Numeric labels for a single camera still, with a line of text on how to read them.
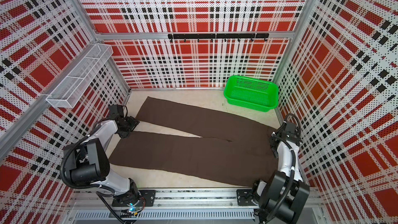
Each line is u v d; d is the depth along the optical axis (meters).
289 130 0.64
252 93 1.19
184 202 0.73
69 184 0.42
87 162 0.45
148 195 0.75
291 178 0.41
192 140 0.94
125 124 0.78
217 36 0.88
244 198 0.72
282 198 0.37
